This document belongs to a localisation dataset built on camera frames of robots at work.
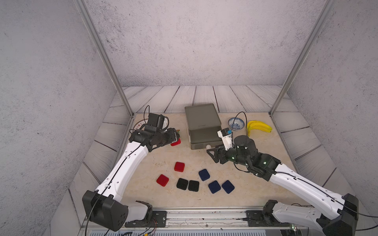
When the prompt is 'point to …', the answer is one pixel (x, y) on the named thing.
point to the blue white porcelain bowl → (236, 124)
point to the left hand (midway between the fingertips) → (178, 136)
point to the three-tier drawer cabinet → (203, 123)
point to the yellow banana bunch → (259, 125)
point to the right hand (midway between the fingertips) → (211, 149)
